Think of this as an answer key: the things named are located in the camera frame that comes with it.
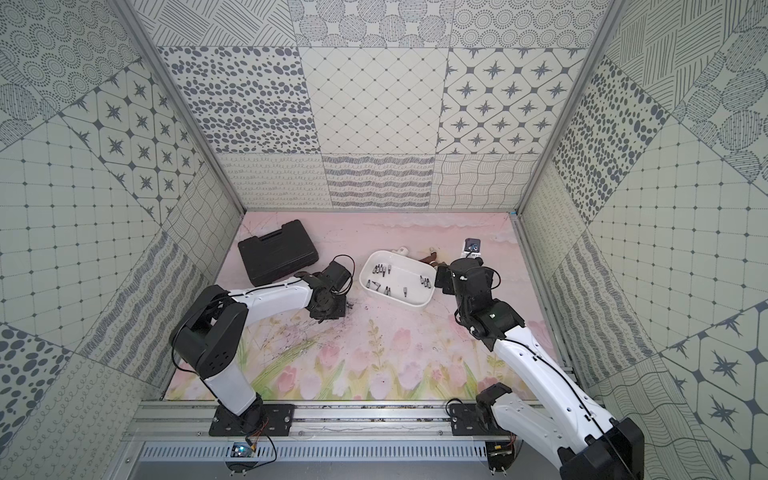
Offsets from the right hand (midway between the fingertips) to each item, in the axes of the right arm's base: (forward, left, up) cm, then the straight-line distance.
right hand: (461, 269), depth 78 cm
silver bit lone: (+9, +7, -21) cm, 24 cm away
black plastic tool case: (+16, +59, -15) cm, 63 cm away
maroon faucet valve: (+17, +6, -19) cm, 26 cm away
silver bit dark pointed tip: (+5, +21, -21) cm, 30 cm away
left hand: (-2, +35, -19) cm, 40 cm away
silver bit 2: (+14, +21, -20) cm, 32 cm away
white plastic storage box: (+11, +17, -21) cm, 29 cm away
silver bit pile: (+13, +25, -20) cm, 35 cm away
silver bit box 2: (+5, +15, -21) cm, 26 cm away
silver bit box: (+7, +27, -20) cm, 35 cm away
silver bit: (+14, +23, -20) cm, 34 cm away
